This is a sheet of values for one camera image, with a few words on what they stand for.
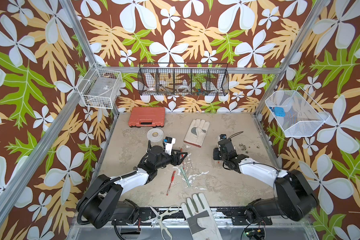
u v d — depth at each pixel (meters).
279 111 0.86
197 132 1.08
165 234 0.70
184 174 0.88
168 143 0.74
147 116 1.14
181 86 0.99
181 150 0.99
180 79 0.97
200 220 0.72
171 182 0.86
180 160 0.75
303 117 0.78
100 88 0.86
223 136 0.80
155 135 1.08
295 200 0.42
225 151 0.69
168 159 0.74
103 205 0.42
